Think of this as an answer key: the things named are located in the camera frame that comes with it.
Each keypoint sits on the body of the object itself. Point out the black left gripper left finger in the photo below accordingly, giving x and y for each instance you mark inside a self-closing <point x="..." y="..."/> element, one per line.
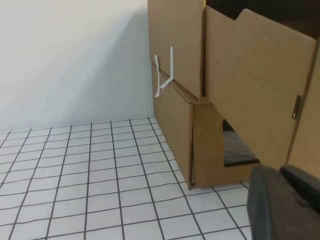
<point x="276" y="211"/>

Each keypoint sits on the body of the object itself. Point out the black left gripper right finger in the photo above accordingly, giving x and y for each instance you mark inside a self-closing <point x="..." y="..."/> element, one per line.
<point x="306" y="185"/>

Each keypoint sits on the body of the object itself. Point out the brown cardboard shoebox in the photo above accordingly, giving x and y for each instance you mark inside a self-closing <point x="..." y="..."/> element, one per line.
<point x="205" y="154"/>
<point x="253" y="59"/>

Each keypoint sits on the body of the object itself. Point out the white grid tablecloth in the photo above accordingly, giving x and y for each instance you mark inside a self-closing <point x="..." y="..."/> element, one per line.
<point x="114" y="180"/>

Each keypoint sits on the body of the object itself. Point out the white tape strips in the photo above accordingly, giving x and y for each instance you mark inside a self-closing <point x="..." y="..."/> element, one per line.
<point x="170" y="77"/>

